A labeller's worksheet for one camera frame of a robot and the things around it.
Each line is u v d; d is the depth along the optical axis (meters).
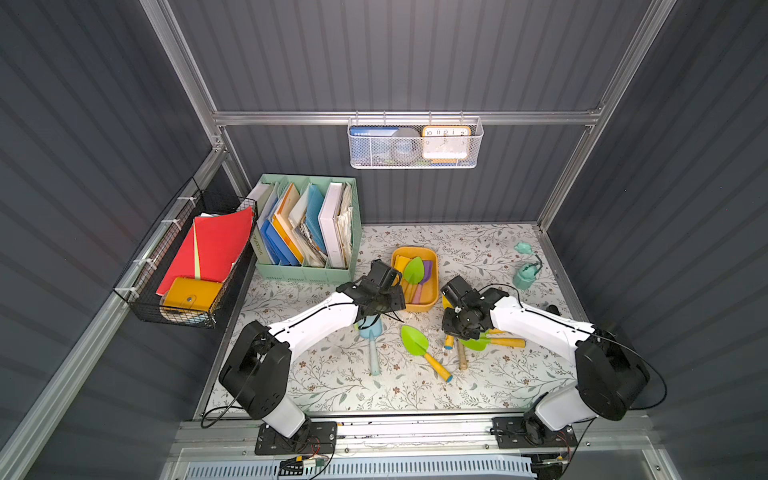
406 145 0.90
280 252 0.96
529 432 0.66
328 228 0.90
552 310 0.91
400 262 1.05
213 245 0.75
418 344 0.89
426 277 1.04
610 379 0.44
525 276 0.97
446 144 0.89
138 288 0.61
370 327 0.72
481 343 0.89
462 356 0.85
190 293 0.65
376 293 0.66
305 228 0.92
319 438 0.74
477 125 0.89
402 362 0.86
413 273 1.05
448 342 0.83
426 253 1.08
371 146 0.91
